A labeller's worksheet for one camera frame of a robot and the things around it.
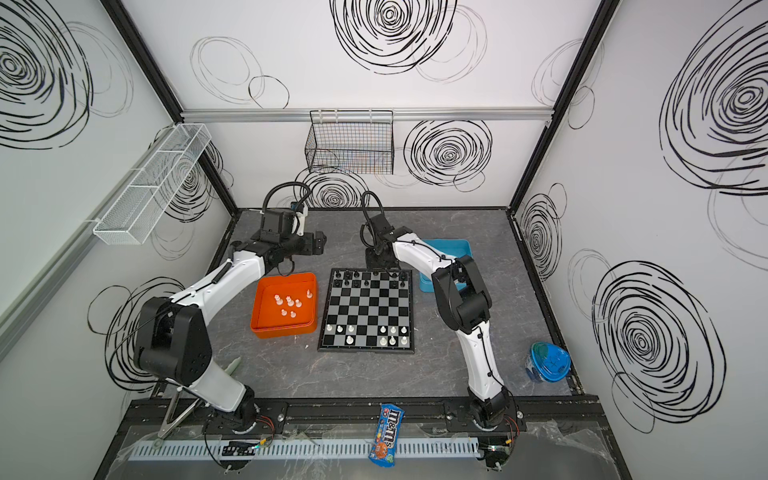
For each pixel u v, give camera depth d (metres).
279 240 0.69
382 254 0.74
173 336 0.45
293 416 0.75
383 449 0.68
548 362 0.74
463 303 0.55
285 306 0.93
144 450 0.69
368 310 0.91
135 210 0.74
